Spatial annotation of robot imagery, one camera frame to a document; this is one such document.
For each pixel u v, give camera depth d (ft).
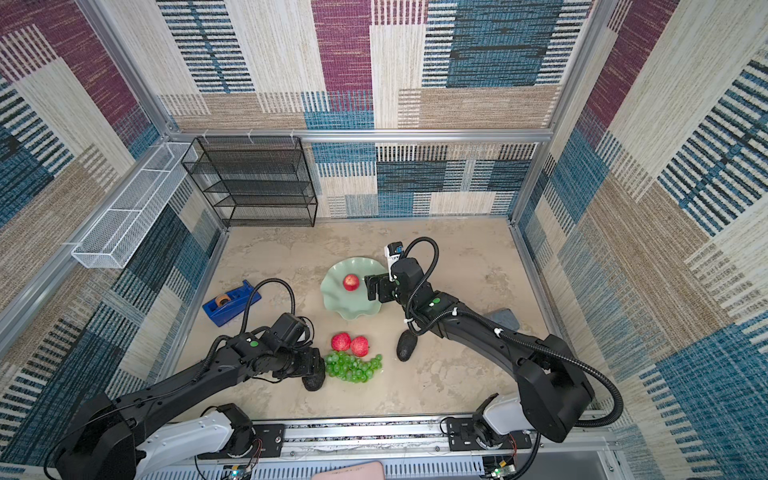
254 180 3.65
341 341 2.79
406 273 2.00
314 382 2.55
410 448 2.39
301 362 2.40
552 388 1.37
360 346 2.74
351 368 2.66
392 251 2.35
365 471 2.21
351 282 3.18
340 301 3.17
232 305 3.02
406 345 2.80
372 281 2.39
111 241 2.30
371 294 2.46
